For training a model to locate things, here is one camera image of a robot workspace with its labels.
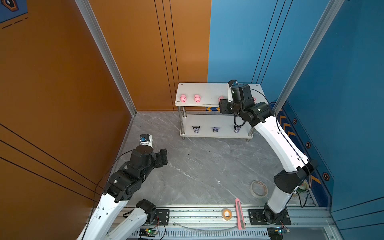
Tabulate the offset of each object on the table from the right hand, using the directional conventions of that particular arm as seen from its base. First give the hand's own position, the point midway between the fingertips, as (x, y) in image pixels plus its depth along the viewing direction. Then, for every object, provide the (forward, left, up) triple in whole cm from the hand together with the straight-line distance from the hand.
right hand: (222, 102), depth 74 cm
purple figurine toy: (+4, +1, -26) cm, 27 cm away
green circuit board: (-50, +36, -37) cm, 72 cm away
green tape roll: (-32, -40, -28) cm, 59 cm away
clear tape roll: (-30, -21, -38) cm, 53 cm away
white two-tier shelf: (+25, +11, -36) cm, 45 cm away
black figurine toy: (+4, +13, -26) cm, 29 cm away
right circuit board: (-50, -25, -38) cm, 67 cm away
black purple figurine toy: (+4, -13, -26) cm, 29 cm away
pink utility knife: (-44, -8, -36) cm, 57 cm away
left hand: (-21, +30, -10) cm, 38 cm away
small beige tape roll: (-42, -4, -37) cm, 56 cm away
